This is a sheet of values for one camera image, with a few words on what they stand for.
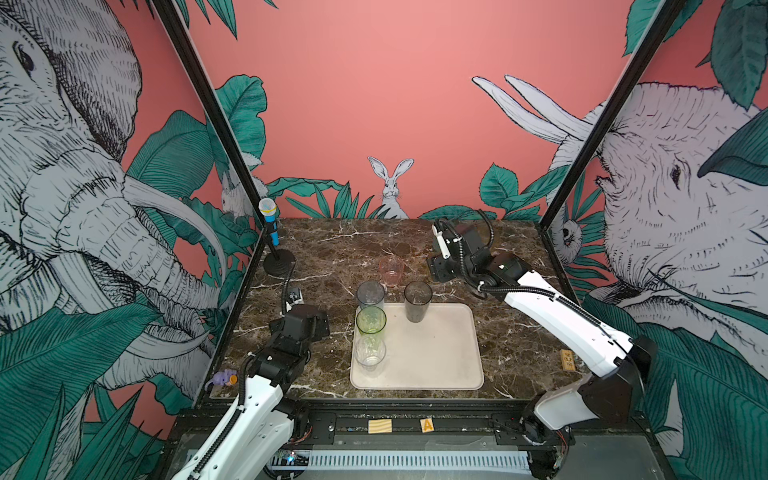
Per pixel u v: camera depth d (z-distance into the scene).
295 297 0.68
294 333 0.59
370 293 1.07
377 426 0.75
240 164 1.01
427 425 0.74
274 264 1.07
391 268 1.03
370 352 0.82
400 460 0.70
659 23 0.71
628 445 0.73
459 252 0.55
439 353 0.87
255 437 0.56
